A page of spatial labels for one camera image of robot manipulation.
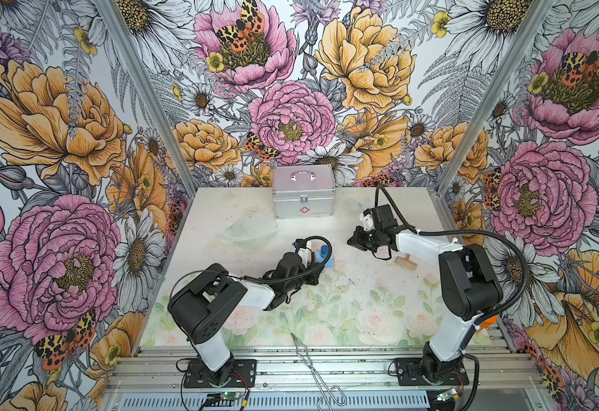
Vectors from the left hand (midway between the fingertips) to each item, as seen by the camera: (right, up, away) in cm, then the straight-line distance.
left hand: (323, 272), depth 90 cm
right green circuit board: (+33, -30, -19) cm, 48 cm away
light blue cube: (+3, +2, +6) cm, 7 cm away
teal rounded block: (0, +6, +2) cm, 6 cm away
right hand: (+9, +8, +4) cm, 13 cm away
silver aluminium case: (-7, +29, +14) cm, 33 cm away
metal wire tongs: (+1, -29, -20) cm, 36 cm away
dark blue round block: (0, +8, -2) cm, 8 cm away
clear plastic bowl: (-29, +13, +17) cm, 36 cm away
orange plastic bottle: (+30, -2, -38) cm, 48 cm away
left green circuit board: (-28, -30, -19) cm, 46 cm away
